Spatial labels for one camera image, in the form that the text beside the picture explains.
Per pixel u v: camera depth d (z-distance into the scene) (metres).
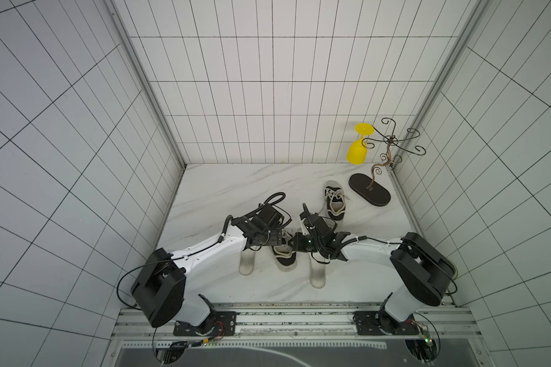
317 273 0.83
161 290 0.41
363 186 1.09
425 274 0.45
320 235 0.69
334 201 0.98
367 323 0.72
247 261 0.86
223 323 0.72
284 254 0.82
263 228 0.62
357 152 0.95
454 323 0.74
